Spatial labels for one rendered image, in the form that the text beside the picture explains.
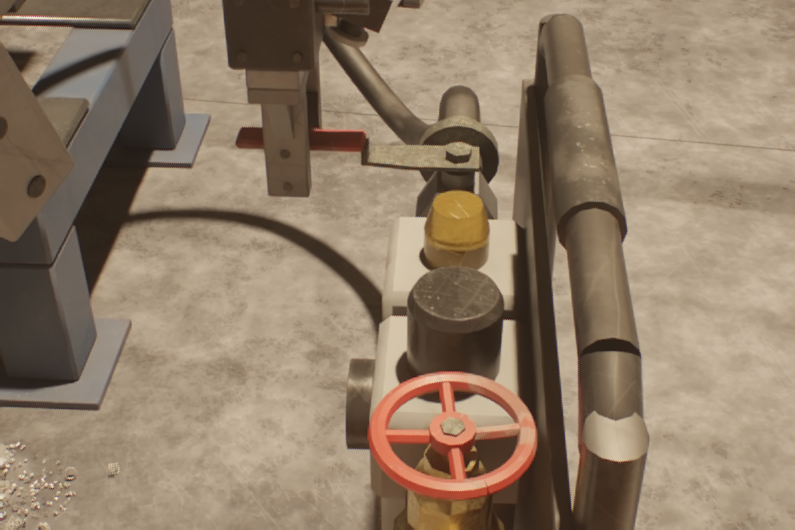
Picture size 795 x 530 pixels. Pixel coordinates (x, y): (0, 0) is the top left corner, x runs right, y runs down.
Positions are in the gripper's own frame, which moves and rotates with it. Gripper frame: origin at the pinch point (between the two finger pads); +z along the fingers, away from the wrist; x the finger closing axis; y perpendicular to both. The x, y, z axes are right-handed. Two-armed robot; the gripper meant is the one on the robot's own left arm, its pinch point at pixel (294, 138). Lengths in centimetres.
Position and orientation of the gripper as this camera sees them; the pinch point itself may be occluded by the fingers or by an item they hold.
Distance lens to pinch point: 72.4
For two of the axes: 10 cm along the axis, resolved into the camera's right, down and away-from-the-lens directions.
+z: 0.0, 8.1, 5.8
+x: 0.6, -5.8, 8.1
